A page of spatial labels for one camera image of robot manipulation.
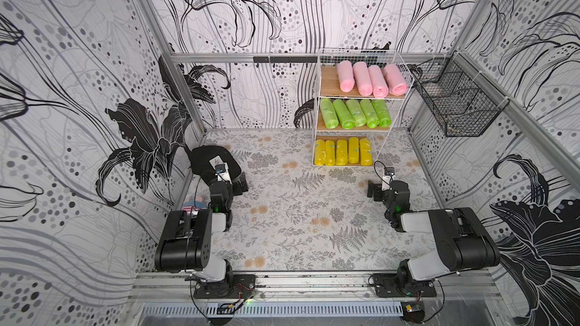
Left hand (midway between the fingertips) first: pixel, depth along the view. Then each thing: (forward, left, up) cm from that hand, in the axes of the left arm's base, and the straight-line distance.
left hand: (235, 176), depth 94 cm
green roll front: (+17, -53, +23) cm, 60 cm away
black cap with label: (+9, +16, 0) cm, 18 cm away
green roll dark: (+13, -44, +22) cm, 51 cm away
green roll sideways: (+17, -58, +23) cm, 65 cm away
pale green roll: (+17, -48, +23) cm, 56 cm away
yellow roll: (+15, -41, -1) cm, 44 cm away
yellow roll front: (+14, -46, -1) cm, 49 cm away
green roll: (+18, -38, +21) cm, 47 cm away
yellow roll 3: (+16, -58, 0) cm, 60 cm away
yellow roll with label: (+14, -36, 0) cm, 39 cm away
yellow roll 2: (+17, -52, 0) cm, 55 cm away
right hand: (+2, -63, 0) cm, 63 cm away
